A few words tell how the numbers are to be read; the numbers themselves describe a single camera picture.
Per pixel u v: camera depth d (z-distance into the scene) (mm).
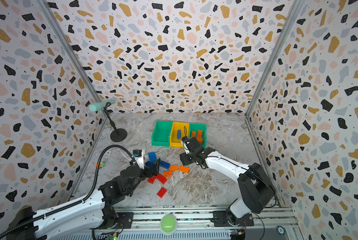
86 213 505
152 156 966
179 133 1096
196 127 1047
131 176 556
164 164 926
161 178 856
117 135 1073
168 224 716
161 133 1109
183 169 917
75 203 480
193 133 1086
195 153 674
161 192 815
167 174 902
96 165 527
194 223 737
